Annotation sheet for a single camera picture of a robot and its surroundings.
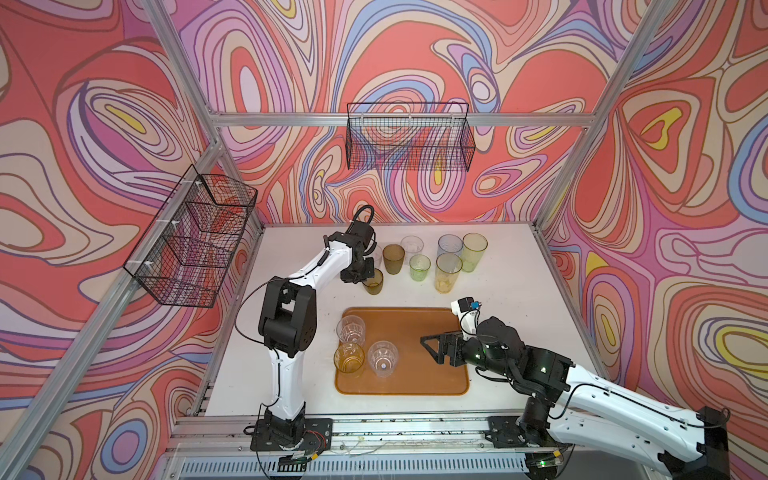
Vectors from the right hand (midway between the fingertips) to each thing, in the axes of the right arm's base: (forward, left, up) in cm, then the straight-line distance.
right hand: (435, 346), depth 72 cm
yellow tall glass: (+29, -9, -7) cm, 31 cm away
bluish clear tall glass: (+36, -10, -3) cm, 38 cm away
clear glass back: (+36, +14, -9) cm, 40 cm away
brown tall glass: (+35, +9, -7) cm, 36 cm away
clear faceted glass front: (+3, +13, -14) cm, 19 cm away
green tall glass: (+35, -18, -4) cm, 40 cm away
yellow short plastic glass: (+3, +23, -15) cm, 27 cm away
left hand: (+28, +17, -8) cm, 33 cm away
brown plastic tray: (-2, +4, -14) cm, 15 cm away
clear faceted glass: (+12, +23, -14) cm, 29 cm away
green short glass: (+35, 0, -13) cm, 37 cm away
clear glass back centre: (+43, +1, -11) cm, 45 cm away
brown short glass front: (+26, +16, -12) cm, 33 cm away
